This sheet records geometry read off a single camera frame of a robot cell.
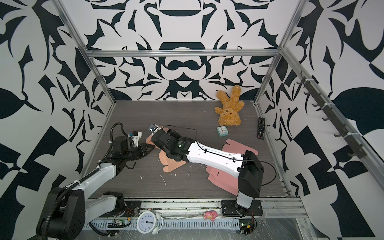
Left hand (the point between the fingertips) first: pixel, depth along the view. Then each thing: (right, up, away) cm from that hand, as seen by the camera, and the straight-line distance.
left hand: (154, 144), depth 84 cm
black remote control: (+67, +7, +19) cm, 70 cm away
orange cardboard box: (+9, -11, +1) cm, 14 cm away
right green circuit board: (+46, -36, -13) cm, 60 cm away
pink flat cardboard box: (+37, -19, -1) cm, 42 cm away
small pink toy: (+30, -30, -14) cm, 45 cm away
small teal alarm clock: (+41, +6, +18) cm, 45 cm away
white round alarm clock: (+1, -32, -15) cm, 36 cm away
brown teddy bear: (+46, +16, +17) cm, 52 cm away
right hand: (+8, +7, -8) cm, 13 cm away
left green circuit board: (-13, -33, -15) cm, 39 cm away
